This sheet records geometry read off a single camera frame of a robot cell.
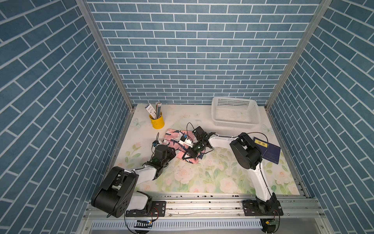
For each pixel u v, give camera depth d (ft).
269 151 3.14
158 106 3.24
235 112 3.88
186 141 2.87
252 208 2.42
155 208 2.41
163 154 2.37
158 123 3.34
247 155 1.87
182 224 2.53
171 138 3.24
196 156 2.90
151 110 3.25
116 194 1.40
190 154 2.82
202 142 2.55
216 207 2.49
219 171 2.85
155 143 2.70
